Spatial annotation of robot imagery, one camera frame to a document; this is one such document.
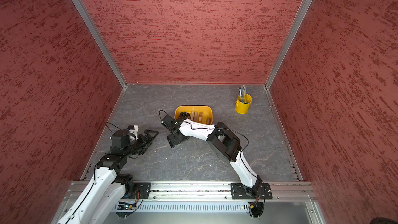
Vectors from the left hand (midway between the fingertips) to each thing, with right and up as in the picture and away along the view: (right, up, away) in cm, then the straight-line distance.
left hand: (155, 140), depth 81 cm
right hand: (+11, -4, +10) cm, 16 cm away
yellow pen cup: (+52, +16, +22) cm, 59 cm away
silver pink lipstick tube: (+20, +10, +20) cm, 30 cm away
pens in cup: (+51, +27, +16) cm, 60 cm away
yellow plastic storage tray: (+28, +13, +20) cm, 37 cm away
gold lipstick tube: (+24, +10, +20) cm, 32 cm away
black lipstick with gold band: (+11, +11, +20) cm, 25 cm away
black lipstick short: (+15, +11, +20) cm, 27 cm away
